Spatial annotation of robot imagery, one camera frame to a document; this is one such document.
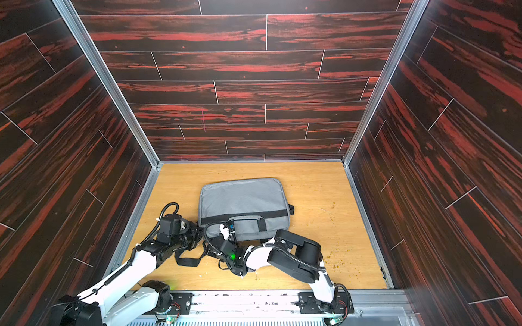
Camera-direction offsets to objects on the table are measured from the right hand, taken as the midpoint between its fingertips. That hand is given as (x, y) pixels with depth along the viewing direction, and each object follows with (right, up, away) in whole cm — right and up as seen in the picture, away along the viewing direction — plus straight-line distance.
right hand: (206, 241), depth 86 cm
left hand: (+2, +6, -1) cm, 6 cm away
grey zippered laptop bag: (+21, +13, +7) cm, 26 cm away
